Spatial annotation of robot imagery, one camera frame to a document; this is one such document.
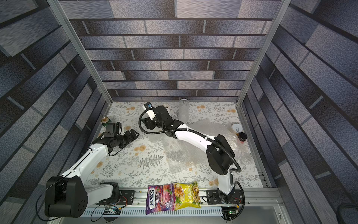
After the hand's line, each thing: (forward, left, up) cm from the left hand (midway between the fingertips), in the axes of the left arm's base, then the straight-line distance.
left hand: (136, 135), depth 86 cm
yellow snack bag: (-31, -32, -7) cm, 45 cm away
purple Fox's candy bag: (-33, -18, -8) cm, 38 cm away
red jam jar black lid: (+3, -70, -6) cm, 71 cm away
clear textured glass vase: (+21, -30, +1) cm, 37 cm away
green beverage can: (+12, +24, -1) cm, 27 cm away
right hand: (+7, -7, +12) cm, 15 cm away
